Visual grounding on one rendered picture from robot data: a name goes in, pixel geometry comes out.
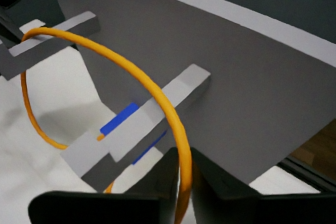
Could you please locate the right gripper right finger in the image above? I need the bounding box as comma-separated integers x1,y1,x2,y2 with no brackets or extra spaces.
190,147,336,224

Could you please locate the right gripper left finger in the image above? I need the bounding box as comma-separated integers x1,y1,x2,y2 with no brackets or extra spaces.
27,147,179,224

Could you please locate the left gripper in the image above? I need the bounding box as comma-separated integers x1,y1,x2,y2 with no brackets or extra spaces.
0,0,24,49

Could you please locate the orange cable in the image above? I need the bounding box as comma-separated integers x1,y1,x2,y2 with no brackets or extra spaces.
20,27,192,224

